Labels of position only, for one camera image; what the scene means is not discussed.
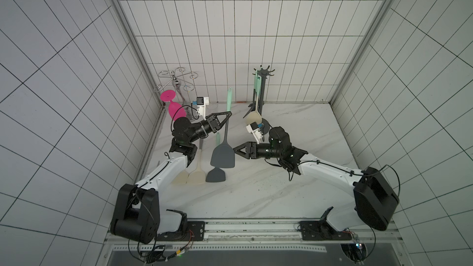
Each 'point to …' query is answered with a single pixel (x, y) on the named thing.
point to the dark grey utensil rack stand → (259, 104)
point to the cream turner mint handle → (255, 116)
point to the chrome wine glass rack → (178, 77)
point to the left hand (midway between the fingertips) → (230, 116)
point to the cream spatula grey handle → (197, 176)
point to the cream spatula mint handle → (181, 178)
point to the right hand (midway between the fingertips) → (236, 146)
